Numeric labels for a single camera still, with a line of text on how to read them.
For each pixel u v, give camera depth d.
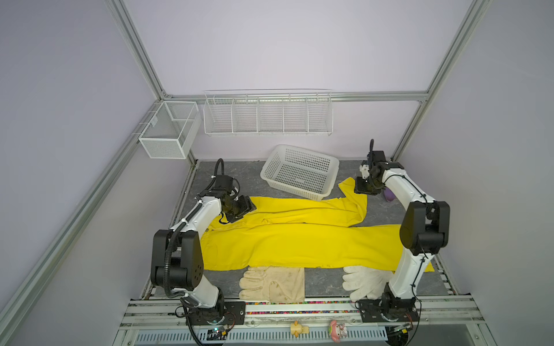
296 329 0.67
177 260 0.45
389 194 0.66
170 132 1.01
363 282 0.81
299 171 1.16
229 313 0.74
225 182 0.73
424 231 0.52
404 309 0.68
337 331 0.68
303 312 0.75
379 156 0.78
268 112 1.03
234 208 0.80
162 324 0.73
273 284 0.79
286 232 0.96
